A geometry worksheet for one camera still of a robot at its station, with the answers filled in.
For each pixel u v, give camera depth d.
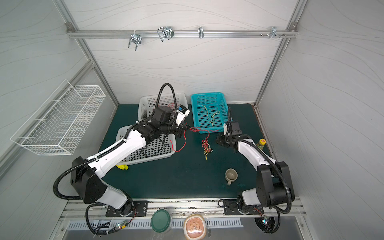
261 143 0.76
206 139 0.95
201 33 0.78
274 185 0.43
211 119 1.09
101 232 0.68
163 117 0.59
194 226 0.67
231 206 0.73
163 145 0.96
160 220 0.62
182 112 0.66
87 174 0.41
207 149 0.91
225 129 0.84
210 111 1.15
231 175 0.84
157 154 0.86
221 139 0.80
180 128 0.66
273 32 0.77
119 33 0.78
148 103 1.15
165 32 0.77
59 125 0.69
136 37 0.78
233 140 0.65
